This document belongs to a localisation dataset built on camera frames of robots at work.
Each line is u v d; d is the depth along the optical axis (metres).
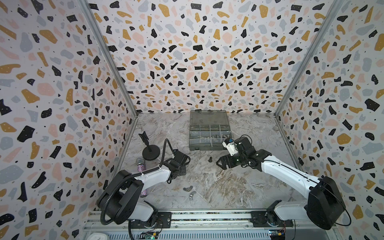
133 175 0.47
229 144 0.76
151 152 0.98
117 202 0.42
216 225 0.73
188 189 0.83
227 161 0.73
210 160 0.95
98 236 0.67
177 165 0.70
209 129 1.06
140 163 0.90
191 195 0.81
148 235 0.70
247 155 0.64
